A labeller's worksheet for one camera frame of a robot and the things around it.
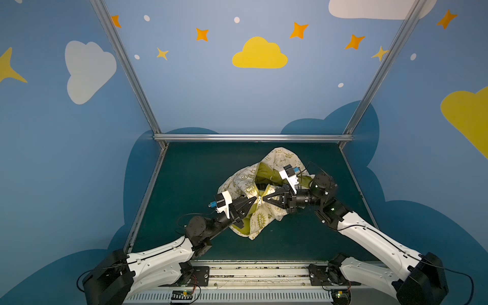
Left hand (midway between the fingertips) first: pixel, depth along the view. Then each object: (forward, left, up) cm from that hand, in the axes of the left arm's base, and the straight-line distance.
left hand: (253, 196), depth 62 cm
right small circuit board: (-24, -36, -35) cm, 56 cm away
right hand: (0, -5, -2) cm, 5 cm away
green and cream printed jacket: (+28, -5, -31) cm, 42 cm away
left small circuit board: (-25, +27, -35) cm, 50 cm away
